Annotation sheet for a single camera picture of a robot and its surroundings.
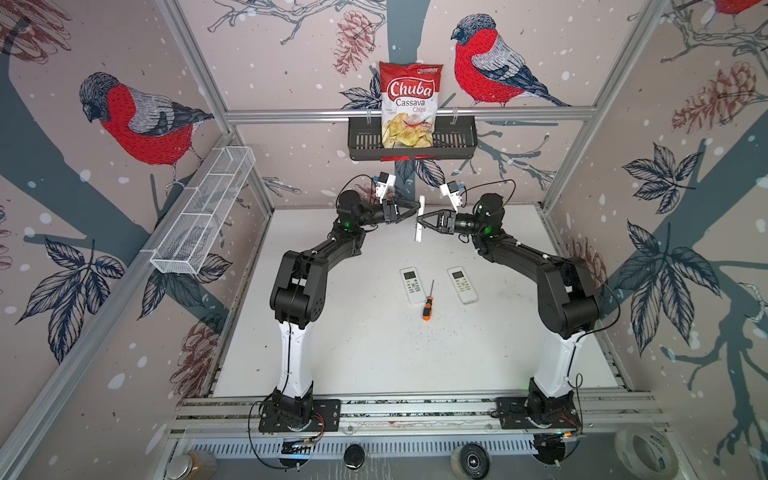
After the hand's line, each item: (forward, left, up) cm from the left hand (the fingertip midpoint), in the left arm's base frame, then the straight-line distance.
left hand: (417, 211), depth 80 cm
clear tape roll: (-52, -54, -31) cm, 81 cm away
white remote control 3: (-6, -17, -29) cm, 34 cm away
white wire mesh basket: (-6, +58, +1) cm, 58 cm away
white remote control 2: (-7, 0, -28) cm, 29 cm away
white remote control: (0, -1, 0) cm, 1 cm away
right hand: (-2, +1, -5) cm, 5 cm away
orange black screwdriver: (-16, -4, -28) cm, 33 cm away
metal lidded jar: (-53, +48, -21) cm, 75 cm away
